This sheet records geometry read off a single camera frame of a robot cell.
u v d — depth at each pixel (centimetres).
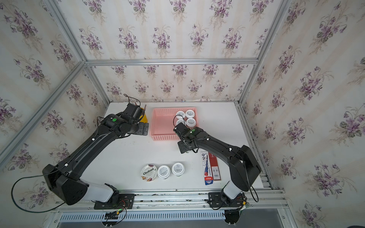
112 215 72
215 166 84
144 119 62
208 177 80
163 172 77
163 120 97
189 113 104
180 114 104
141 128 69
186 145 59
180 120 100
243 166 46
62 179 38
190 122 96
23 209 38
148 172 78
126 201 73
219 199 73
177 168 78
